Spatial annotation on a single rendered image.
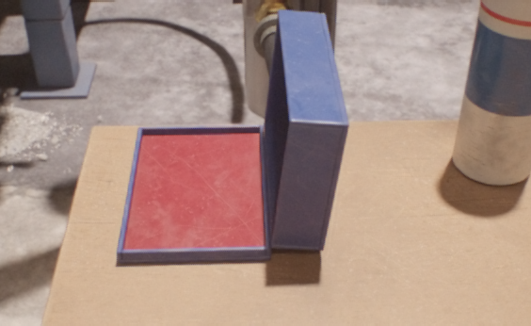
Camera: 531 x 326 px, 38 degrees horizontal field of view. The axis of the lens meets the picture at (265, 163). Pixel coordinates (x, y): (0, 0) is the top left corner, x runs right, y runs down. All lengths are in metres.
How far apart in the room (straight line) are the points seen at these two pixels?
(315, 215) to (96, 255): 0.16
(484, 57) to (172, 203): 0.26
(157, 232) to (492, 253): 0.25
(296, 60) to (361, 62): 1.22
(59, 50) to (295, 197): 1.18
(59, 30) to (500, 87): 1.17
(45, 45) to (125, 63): 0.21
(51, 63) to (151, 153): 1.02
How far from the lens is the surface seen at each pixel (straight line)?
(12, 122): 1.61
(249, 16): 1.04
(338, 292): 0.54
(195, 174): 0.63
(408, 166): 0.65
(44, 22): 1.62
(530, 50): 0.58
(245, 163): 0.64
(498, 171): 0.64
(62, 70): 1.67
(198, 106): 1.60
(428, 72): 1.75
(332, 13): 0.93
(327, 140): 0.49
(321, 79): 0.53
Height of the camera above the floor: 0.86
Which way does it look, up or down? 37 degrees down
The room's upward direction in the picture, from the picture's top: straight up
